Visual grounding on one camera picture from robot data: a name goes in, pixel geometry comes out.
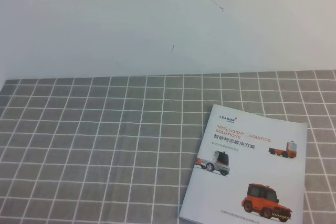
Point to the grey checked tablecloth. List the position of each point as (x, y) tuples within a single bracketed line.
[(120, 149)]

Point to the white logistics brochure book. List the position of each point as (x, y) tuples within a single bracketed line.
[(249, 169)]

